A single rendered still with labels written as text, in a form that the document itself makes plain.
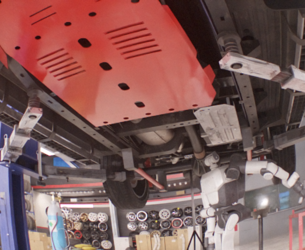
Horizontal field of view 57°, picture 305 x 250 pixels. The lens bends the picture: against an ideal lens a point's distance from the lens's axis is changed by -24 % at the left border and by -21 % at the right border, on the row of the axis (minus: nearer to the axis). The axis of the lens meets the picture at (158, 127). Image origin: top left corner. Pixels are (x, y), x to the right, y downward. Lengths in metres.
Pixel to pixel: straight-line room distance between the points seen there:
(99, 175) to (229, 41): 1.96
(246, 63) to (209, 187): 1.36
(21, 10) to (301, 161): 11.83
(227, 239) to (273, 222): 9.63
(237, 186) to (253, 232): 9.60
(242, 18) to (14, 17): 1.04
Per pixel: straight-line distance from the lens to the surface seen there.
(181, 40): 1.29
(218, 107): 1.94
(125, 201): 3.29
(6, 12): 1.14
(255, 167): 2.25
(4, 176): 2.75
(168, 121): 2.41
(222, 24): 1.26
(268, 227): 12.01
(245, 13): 1.50
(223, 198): 2.38
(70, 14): 1.12
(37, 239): 10.10
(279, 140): 2.51
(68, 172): 2.86
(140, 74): 1.51
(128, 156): 2.63
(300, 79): 1.44
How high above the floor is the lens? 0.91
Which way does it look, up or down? 19 degrees up
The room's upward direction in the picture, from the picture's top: 5 degrees counter-clockwise
